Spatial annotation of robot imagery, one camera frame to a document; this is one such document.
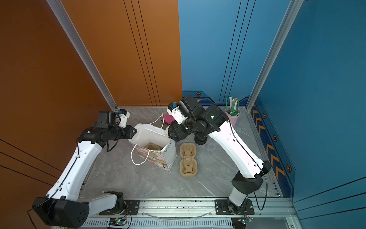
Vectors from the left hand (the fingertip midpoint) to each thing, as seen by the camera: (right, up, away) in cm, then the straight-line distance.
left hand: (134, 128), depth 77 cm
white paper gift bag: (+6, -3, +2) cm, 7 cm away
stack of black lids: (+38, -8, +20) cm, 43 cm away
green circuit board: (-7, -46, -6) cm, 47 cm away
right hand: (+23, 0, -13) cm, 26 cm away
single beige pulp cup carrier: (+6, -13, +15) cm, 20 cm away
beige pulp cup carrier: (+29, -24, +8) cm, 39 cm away
